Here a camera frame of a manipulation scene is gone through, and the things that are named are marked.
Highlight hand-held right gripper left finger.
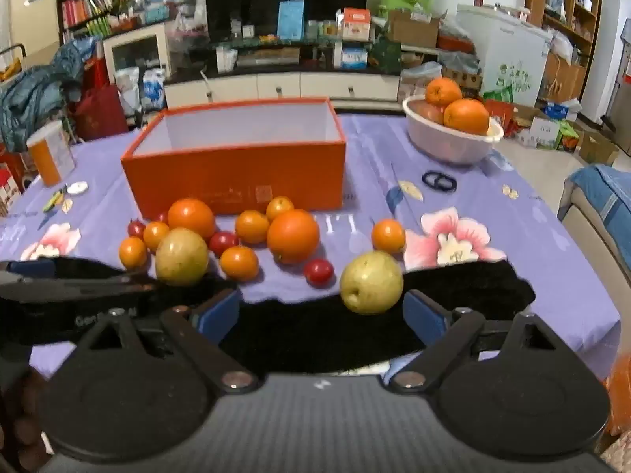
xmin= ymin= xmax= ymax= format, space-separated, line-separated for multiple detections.
xmin=74 ymin=288 xmax=259 ymax=396

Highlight light blue paper box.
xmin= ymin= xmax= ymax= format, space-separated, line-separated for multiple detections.
xmin=277 ymin=0 xmax=306 ymax=40

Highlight blue padded jacket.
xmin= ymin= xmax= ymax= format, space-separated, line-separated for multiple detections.
xmin=0 ymin=37 xmax=97 ymax=153

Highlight large orange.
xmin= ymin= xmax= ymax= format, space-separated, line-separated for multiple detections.
xmin=267 ymin=209 xmax=321 ymax=264
xmin=168 ymin=198 xmax=217 ymax=242

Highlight white container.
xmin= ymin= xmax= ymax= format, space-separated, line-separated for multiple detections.
xmin=215 ymin=44 xmax=238 ymax=72

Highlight beige sofa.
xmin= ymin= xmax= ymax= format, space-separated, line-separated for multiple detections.
xmin=558 ymin=192 xmax=631 ymax=306

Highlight brown cardboard box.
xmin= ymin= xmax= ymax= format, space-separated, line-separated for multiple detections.
xmin=442 ymin=68 xmax=484 ymax=99

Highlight blue and white bag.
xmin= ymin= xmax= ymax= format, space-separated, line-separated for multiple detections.
xmin=142 ymin=70 xmax=167 ymax=112

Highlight red shopping bag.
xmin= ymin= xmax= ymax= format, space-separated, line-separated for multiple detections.
xmin=66 ymin=56 xmax=130 ymax=141

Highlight blue and white tissue box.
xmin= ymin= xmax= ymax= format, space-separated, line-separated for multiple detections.
xmin=340 ymin=47 xmax=370 ymax=70

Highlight white plastic bowl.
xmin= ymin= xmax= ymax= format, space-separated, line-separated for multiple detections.
xmin=402 ymin=95 xmax=504 ymax=166

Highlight white chest freezer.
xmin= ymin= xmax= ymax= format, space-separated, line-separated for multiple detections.
xmin=456 ymin=2 xmax=554 ymax=108

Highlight navel orange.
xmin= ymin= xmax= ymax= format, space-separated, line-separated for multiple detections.
xmin=443 ymin=99 xmax=491 ymax=136
xmin=425 ymin=78 xmax=463 ymax=108

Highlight purple floral tablecloth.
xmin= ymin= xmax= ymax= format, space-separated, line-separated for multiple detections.
xmin=0 ymin=111 xmax=622 ymax=395

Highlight plain cardboard box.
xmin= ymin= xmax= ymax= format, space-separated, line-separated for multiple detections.
xmin=577 ymin=128 xmax=621 ymax=166

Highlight dark cloth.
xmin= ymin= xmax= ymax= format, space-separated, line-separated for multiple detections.
xmin=0 ymin=255 xmax=536 ymax=374

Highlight wooden shelf unit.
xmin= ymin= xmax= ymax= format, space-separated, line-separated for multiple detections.
xmin=525 ymin=0 xmax=605 ymax=104

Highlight black-handled trolley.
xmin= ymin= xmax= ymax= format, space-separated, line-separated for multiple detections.
xmin=0 ymin=43 xmax=28 ymax=82

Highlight silver media player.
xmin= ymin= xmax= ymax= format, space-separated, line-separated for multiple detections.
xmin=237 ymin=52 xmax=301 ymax=67

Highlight orange gift box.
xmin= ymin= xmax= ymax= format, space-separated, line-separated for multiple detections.
xmin=485 ymin=100 xmax=516 ymax=131

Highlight dark green bag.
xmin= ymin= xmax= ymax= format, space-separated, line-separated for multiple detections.
xmin=370 ymin=39 xmax=402 ymax=76

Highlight orange and white canister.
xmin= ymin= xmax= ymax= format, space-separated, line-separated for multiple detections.
xmin=26 ymin=121 xmax=77 ymax=188

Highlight white TV stand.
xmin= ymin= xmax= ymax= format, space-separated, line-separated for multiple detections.
xmin=162 ymin=39 xmax=429 ymax=112

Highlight orange and white carton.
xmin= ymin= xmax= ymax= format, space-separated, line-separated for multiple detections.
xmin=341 ymin=7 xmax=372 ymax=41

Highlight blue blanket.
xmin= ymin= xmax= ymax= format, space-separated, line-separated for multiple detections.
xmin=567 ymin=165 xmax=631 ymax=227

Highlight white and green box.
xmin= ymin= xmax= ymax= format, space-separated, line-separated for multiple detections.
xmin=515 ymin=115 xmax=580 ymax=151

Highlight open cardboard box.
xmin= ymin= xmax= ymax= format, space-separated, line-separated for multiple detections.
xmin=387 ymin=10 xmax=447 ymax=50

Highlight yellow-green pear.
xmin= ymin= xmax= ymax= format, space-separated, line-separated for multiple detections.
xmin=339 ymin=251 xmax=405 ymax=316
xmin=155 ymin=228 xmax=210 ymax=287

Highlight small tangerine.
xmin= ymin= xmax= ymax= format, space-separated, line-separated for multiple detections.
xmin=266 ymin=196 xmax=295 ymax=222
xmin=235 ymin=210 xmax=271 ymax=245
xmin=143 ymin=222 xmax=171 ymax=253
xmin=371 ymin=219 xmax=407 ymax=255
xmin=220 ymin=245 xmax=260 ymax=281
xmin=119 ymin=237 xmax=149 ymax=271

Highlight white glass-door cabinet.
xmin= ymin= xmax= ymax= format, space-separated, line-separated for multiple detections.
xmin=102 ymin=22 xmax=172 ymax=87

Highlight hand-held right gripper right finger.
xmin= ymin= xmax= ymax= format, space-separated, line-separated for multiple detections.
xmin=388 ymin=290 xmax=575 ymax=395

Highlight red and white box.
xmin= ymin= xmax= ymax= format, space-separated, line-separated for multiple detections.
xmin=0 ymin=153 xmax=25 ymax=218

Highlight person's left hand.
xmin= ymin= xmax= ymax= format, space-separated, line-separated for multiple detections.
xmin=0 ymin=355 xmax=55 ymax=473

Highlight orange cardboard box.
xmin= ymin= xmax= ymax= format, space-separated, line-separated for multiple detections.
xmin=121 ymin=97 xmax=347 ymax=221

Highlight white sack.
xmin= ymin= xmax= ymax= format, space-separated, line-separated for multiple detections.
xmin=115 ymin=66 xmax=144 ymax=109

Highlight beige standing air conditioner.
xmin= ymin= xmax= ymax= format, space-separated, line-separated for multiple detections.
xmin=9 ymin=0 xmax=60 ymax=57

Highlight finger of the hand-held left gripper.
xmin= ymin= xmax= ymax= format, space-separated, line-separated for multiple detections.
xmin=0 ymin=278 xmax=156 ymax=302
xmin=0 ymin=259 xmax=59 ymax=283

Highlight reddish apple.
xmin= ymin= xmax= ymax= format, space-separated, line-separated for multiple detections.
xmin=411 ymin=100 xmax=447 ymax=126

